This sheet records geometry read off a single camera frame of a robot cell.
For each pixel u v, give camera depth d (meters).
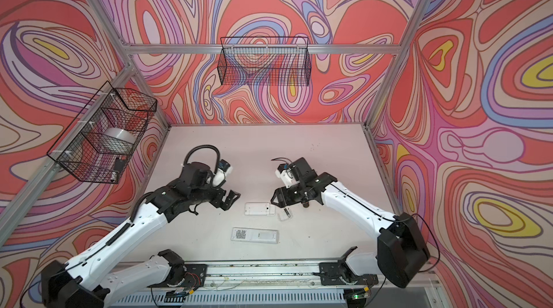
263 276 0.75
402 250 0.41
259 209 0.88
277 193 0.71
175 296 0.72
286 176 0.74
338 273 0.73
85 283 0.39
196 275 0.72
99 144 0.74
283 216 0.87
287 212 0.88
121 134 0.74
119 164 0.74
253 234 0.80
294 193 0.69
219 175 0.68
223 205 0.68
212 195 0.65
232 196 0.69
